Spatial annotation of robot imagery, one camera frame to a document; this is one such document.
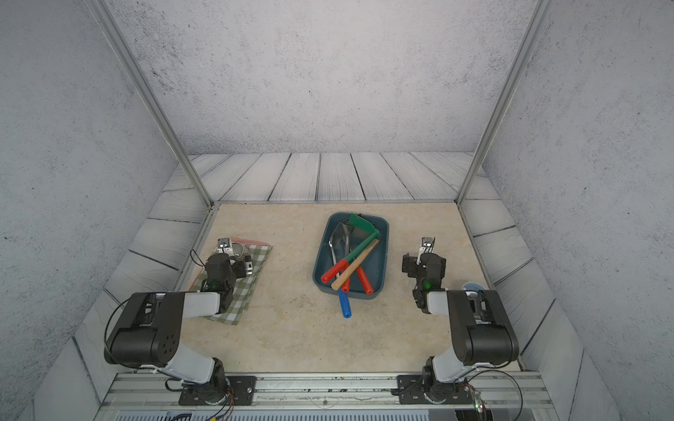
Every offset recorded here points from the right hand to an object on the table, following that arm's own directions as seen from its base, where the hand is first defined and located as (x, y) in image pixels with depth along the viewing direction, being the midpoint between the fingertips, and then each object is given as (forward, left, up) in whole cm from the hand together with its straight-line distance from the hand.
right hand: (425, 253), depth 94 cm
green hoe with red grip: (+14, +21, -2) cm, 25 cm away
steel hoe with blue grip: (+7, +33, -6) cm, 34 cm away
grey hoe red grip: (-11, +22, 0) cm, 24 cm away
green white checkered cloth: (+3, +62, -5) cm, 62 cm away
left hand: (-1, +67, +1) cm, 67 cm away
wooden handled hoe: (-17, +31, +8) cm, 36 cm away
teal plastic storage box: (-1, +17, -7) cm, 19 cm away
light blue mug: (-11, -14, -3) cm, 18 cm away
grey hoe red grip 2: (+10, +29, -2) cm, 31 cm away
